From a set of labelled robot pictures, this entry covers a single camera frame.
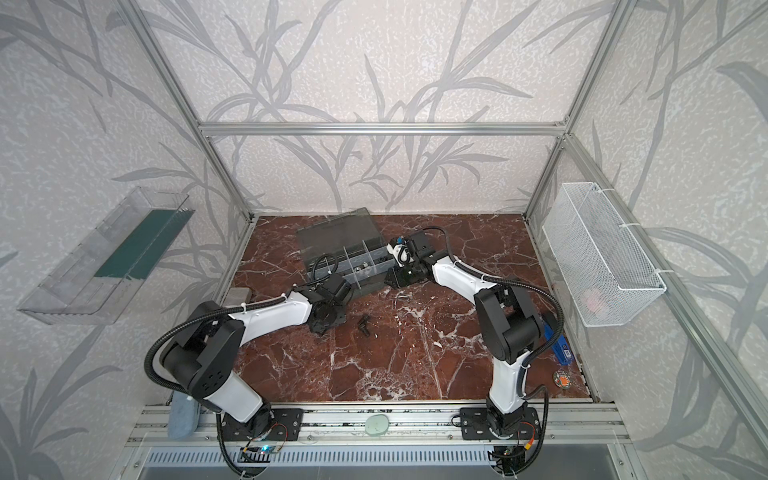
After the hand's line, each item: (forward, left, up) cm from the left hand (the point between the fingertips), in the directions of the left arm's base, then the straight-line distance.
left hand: (342, 311), depth 93 cm
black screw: (-5, -7, 0) cm, 8 cm away
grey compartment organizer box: (+26, +1, 0) cm, 26 cm away
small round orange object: (-19, -63, 0) cm, 66 cm away
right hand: (+11, -15, +7) cm, 20 cm away
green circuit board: (-36, +16, -3) cm, 40 cm away
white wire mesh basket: (-7, -61, +34) cm, 71 cm away
